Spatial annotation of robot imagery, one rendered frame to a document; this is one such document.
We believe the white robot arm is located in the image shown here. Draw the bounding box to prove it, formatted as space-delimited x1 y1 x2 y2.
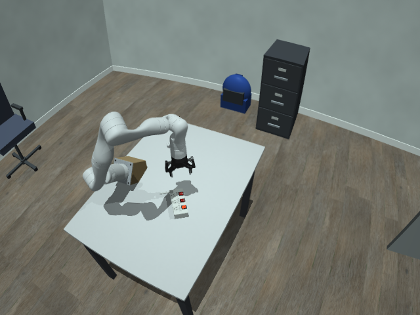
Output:
83 112 188 192

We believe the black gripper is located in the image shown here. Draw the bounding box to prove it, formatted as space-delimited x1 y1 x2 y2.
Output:
165 155 196 178

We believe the white power strip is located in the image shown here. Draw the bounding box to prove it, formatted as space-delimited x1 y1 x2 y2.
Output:
159 188 188 219

